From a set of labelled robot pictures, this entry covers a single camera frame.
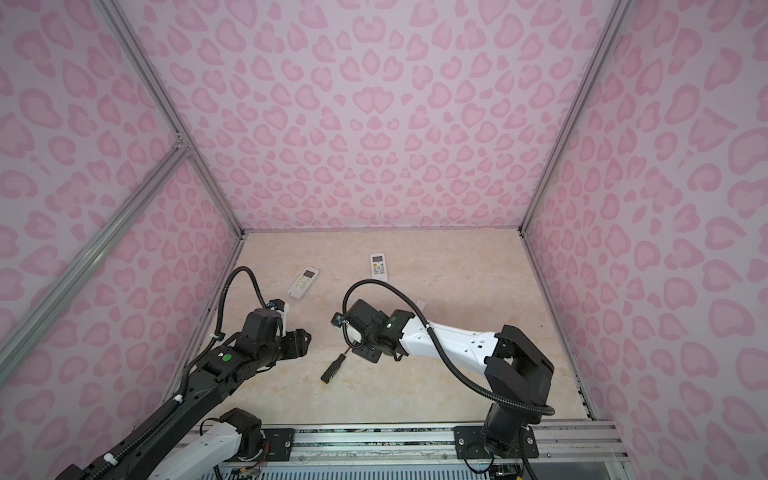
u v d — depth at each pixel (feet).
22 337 1.68
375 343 1.95
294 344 2.31
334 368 2.77
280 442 2.40
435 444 2.46
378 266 3.50
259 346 1.97
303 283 3.39
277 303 2.40
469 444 2.41
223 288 3.50
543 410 1.37
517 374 1.41
